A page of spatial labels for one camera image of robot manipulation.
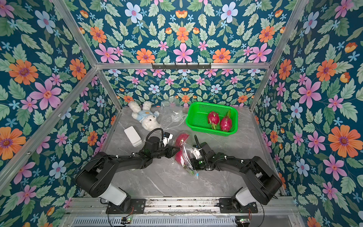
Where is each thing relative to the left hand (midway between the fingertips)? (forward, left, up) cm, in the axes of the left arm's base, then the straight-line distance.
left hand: (180, 148), depth 86 cm
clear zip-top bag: (+33, +5, -4) cm, 34 cm away
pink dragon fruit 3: (-4, +1, -2) cm, 5 cm away
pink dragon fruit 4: (+6, 0, 0) cm, 6 cm away
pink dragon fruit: (+22, -25, -1) cm, 34 cm away
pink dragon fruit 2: (+16, -33, 0) cm, 37 cm away
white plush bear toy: (+26, +23, +1) cm, 35 cm away
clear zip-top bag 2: (-6, -2, +6) cm, 9 cm away
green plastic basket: (+35, -15, -7) cm, 39 cm away
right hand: (-9, -6, -5) cm, 11 cm away
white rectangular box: (+15, +33, -5) cm, 37 cm away
